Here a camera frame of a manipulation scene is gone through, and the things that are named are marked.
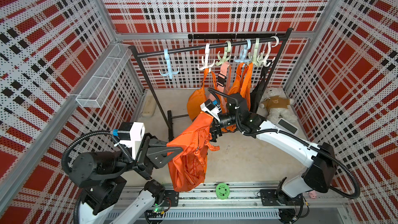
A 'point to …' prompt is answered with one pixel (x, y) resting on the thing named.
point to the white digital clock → (287, 126)
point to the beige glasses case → (149, 108)
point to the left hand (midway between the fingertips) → (184, 147)
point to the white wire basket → (96, 91)
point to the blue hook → (244, 52)
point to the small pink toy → (313, 194)
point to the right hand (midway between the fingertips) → (198, 129)
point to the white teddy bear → (279, 107)
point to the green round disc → (222, 191)
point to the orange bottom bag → (199, 97)
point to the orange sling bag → (242, 85)
